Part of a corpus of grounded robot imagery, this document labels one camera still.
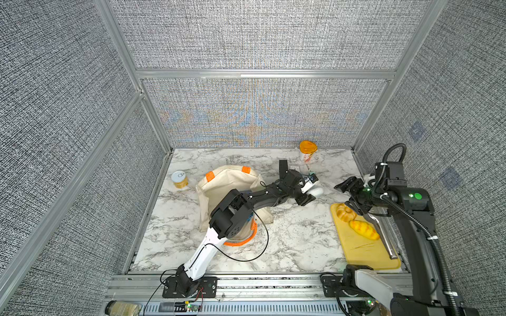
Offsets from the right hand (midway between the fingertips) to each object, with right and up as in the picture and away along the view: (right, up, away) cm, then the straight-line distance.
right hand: (340, 188), depth 70 cm
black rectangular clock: (-15, +7, +33) cm, 37 cm away
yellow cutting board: (+15, -29, +15) cm, 36 cm away
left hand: (-2, -4, +23) cm, 23 cm away
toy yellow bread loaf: (+17, -19, +15) cm, 30 cm away
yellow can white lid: (-68, +1, +30) cm, 74 cm away
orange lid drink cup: (-1, +18, +37) cm, 41 cm away
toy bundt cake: (+11, -13, +19) cm, 25 cm away
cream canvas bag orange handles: (-46, +1, +12) cm, 48 cm away
